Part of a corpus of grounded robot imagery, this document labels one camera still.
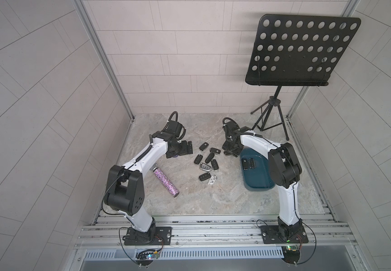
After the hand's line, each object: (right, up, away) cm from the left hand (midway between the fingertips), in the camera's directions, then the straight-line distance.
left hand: (188, 149), depth 89 cm
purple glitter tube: (-6, -20, -7) cm, 22 cm away
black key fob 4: (+15, -9, +5) cm, 18 cm away
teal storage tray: (+37, -12, +3) cm, 39 cm away
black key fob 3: (+11, -6, +5) cm, 14 cm away
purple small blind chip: (-8, -5, +8) cm, 12 cm away
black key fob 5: (+31, -8, +3) cm, 32 cm away
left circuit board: (-14, -40, -23) cm, 48 cm away
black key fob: (+16, -2, +8) cm, 18 cm away
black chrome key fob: (+35, -9, +3) cm, 36 cm away
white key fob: (+13, -16, -2) cm, 20 cm away
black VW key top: (+8, +1, +11) cm, 14 cm away
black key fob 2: (+5, -6, +5) cm, 10 cm away
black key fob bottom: (+9, -14, 0) cm, 17 cm away
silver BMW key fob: (+9, -10, +3) cm, 14 cm away
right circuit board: (+45, -41, -20) cm, 64 cm away
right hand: (+21, -1, +10) cm, 24 cm away
